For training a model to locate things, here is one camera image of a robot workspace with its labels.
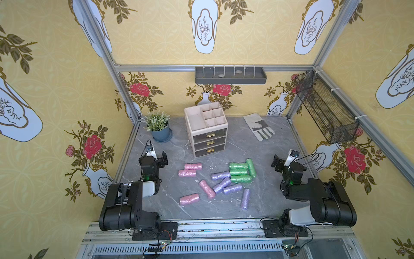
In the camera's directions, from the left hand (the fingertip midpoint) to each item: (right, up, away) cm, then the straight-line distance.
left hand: (156, 152), depth 92 cm
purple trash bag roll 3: (+43, -18, -8) cm, 47 cm away
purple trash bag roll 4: (+49, -22, -10) cm, 54 cm away
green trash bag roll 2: (+47, -8, +1) cm, 47 cm away
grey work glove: (+65, +15, +23) cm, 71 cm away
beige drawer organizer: (+29, +15, -8) cm, 34 cm away
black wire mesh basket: (+96, +17, -8) cm, 98 cm away
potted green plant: (0, +17, +3) cm, 17 cm away
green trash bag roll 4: (+47, -14, -4) cm, 50 cm away
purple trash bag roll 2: (+36, -18, -6) cm, 40 cm away
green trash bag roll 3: (+46, -11, -2) cm, 47 cm away
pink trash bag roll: (+21, -8, +1) cm, 23 cm away
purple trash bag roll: (+36, -13, -3) cm, 38 cm away
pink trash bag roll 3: (+31, -20, -8) cm, 38 cm away
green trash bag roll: (+55, -10, 0) cm, 56 cm away
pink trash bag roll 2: (+18, -11, -2) cm, 21 cm away
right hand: (+73, -2, 0) cm, 73 cm away
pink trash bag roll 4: (+21, -22, -12) cm, 32 cm away
